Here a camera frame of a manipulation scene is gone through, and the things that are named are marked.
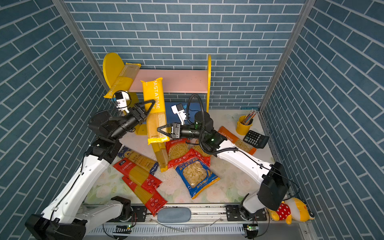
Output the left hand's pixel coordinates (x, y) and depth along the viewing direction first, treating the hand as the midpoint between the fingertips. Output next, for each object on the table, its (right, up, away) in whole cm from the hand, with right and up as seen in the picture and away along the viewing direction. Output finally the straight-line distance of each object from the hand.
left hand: (155, 104), depth 59 cm
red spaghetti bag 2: (-5, -47, +16) cm, 50 cm away
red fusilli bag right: (+16, -26, +30) cm, 43 cm away
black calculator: (+57, -19, +42) cm, 74 cm away
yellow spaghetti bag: (-7, -25, +35) cm, 43 cm away
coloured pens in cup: (+51, -5, +40) cm, 65 cm away
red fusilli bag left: (+3, -23, +34) cm, 41 cm away
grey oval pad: (+3, -52, +12) cm, 53 cm away
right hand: (+1, -10, +1) cm, 10 cm away
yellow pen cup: (+47, -12, +43) cm, 65 cm away
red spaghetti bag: (-14, -38, +23) cm, 47 cm away
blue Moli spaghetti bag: (-19, -30, +32) cm, 48 cm away
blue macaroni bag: (+17, -37, +24) cm, 47 cm away
